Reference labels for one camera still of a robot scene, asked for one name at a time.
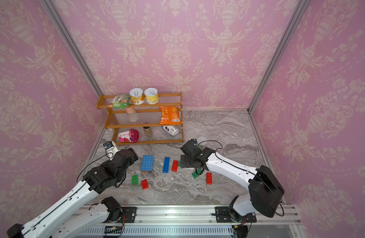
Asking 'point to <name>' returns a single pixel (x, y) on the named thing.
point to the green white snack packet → (120, 101)
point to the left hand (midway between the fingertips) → (128, 154)
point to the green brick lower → (195, 174)
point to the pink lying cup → (132, 135)
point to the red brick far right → (209, 178)
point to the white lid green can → (201, 139)
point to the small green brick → (135, 179)
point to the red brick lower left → (145, 184)
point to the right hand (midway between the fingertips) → (190, 161)
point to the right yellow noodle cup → (152, 95)
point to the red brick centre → (174, 166)
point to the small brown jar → (148, 131)
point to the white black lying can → (171, 130)
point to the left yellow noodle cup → (137, 95)
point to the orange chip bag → (169, 115)
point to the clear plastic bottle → (132, 114)
